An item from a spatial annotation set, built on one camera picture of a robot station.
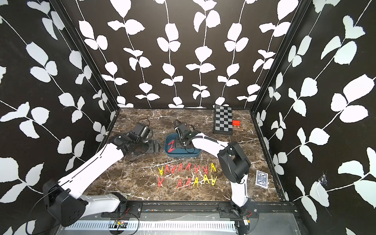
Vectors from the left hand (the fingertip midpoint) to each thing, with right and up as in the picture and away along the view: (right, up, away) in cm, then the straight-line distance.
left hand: (154, 146), depth 79 cm
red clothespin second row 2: (+19, -22, +4) cm, 29 cm away
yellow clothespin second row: (+29, -20, +5) cm, 35 cm away
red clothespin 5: (+29, -16, +9) cm, 34 cm away
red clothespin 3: (+23, -15, +9) cm, 29 cm away
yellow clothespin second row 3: (+23, -21, +5) cm, 32 cm away
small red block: (+55, +13, +32) cm, 65 cm away
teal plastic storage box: (+13, -4, +3) cm, 14 cm away
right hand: (+11, +1, +13) cm, 17 cm away
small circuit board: (-16, -37, -9) cm, 41 cm away
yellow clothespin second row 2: (+33, -21, +5) cm, 40 cm away
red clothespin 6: (+5, -15, +9) cm, 18 cm away
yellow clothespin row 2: (+2, -16, +9) cm, 19 cm away
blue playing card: (+62, -20, +5) cm, 65 cm away
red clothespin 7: (+7, -5, +17) cm, 19 cm away
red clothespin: (+19, -14, +10) cm, 25 cm away
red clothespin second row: (+2, -21, +3) cm, 22 cm away
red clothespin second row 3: (+14, -21, +3) cm, 26 cm away
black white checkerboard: (+44, +15, +32) cm, 57 cm away
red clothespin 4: (+9, -15, +9) cm, 20 cm away
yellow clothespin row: (+33, -14, +10) cm, 37 cm away
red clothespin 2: (+14, -14, +9) cm, 22 cm away
